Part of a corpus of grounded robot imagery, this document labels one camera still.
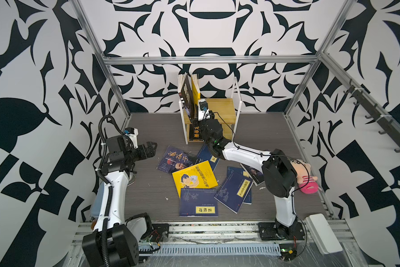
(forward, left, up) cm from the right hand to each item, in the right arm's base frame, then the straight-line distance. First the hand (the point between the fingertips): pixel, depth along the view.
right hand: (199, 102), depth 79 cm
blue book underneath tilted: (-21, -22, -32) cm, 44 cm away
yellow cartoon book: (-23, 0, -31) cm, 38 cm away
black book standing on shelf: (+4, +6, +1) cm, 7 cm away
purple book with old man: (-13, +14, -31) cm, 37 cm away
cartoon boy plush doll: (-29, -52, -28) cm, 66 cm away
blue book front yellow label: (-36, +1, -32) cm, 48 cm away
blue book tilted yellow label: (-31, -16, -32) cm, 47 cm away
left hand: (-15, +26, -13) cm, 32 cm away
